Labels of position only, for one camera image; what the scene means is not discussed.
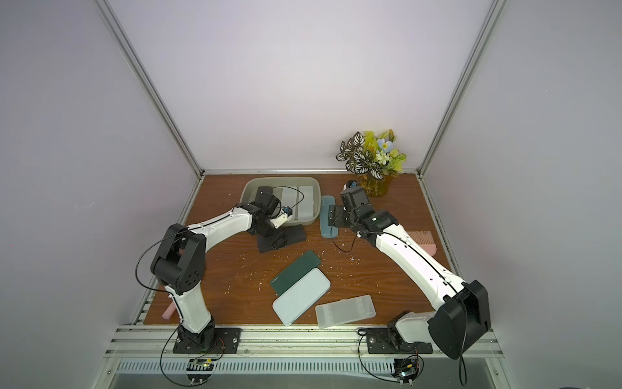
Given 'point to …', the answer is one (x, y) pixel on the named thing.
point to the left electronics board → (199, 370)
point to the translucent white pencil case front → (345, 311)
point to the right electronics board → (406, 369)
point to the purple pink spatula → (169, 311)
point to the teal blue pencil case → (327, 231)
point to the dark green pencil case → (304, 264)
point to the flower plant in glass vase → (374, 160)
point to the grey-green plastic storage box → (286, 190)
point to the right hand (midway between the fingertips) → (341, 207)
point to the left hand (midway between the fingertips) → (281, 234)
